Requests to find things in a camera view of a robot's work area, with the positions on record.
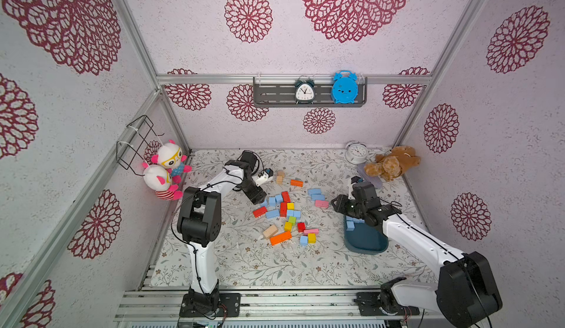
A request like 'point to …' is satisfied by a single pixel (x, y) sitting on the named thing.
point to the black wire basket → (140, 134)
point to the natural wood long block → (270, 232)
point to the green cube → (292, 219)
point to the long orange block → (280, 238)
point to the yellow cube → (290, 206)
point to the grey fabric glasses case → (360, 169)
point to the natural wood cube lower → (279, 179)
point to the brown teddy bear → (393, 164)
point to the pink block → (323, 204)
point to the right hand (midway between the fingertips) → (332, 200)
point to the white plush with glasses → (171, 157)
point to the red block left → (260, 212)
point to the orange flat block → (296, 183)
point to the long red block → (285, 195)
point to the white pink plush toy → (157, 178)
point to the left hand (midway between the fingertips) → (254, 194)
